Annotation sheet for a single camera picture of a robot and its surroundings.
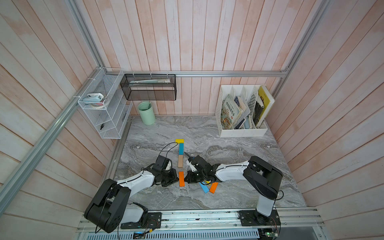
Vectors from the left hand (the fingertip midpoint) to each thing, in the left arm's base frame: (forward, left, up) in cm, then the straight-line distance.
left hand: (178, 181), depth 86 cm
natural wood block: (+13, -1, 0) cm, 13 cm away
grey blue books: (+38, -45, +11) cm, 60 cm away
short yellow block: (+28, +1, 0) cm, 28 cm away
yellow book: (+45, -57, +23) cm, 76 cm away
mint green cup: (+46, +25, +11) cm, 54 cm away
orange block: (+1, -2, +1) cm, 2 cm away
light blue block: (-4, -15, +1) cm, 15 cm away
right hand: (+1, -3, 0) cm, 3 cm away
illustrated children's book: (+42, -35, +16) cm, 57 cm away
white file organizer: (+57, -50, +20) cm, 79 cm away
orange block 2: (-4, -20, +1) cm, 20 cm away
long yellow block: (-5, -15, +12) cm, 20 cm away
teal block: (+22, 0, 0) cm, 22 cm away
